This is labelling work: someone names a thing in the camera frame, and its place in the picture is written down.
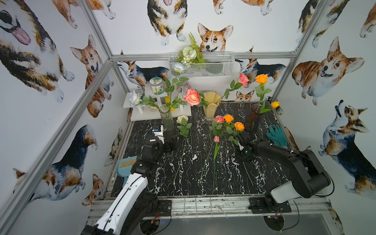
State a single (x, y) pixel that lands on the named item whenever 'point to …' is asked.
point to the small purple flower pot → (186, 85)
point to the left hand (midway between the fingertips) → (168, 133)
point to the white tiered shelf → (149, 108)
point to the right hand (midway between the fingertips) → (242, 156)
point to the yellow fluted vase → (213, 99)
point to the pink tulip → (216, 139)
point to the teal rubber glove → (277, 135)
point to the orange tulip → (273, 105)
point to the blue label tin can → (142, 93)
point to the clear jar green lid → (156, 85)
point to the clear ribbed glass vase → (167, 117)
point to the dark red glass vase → (252, 122)
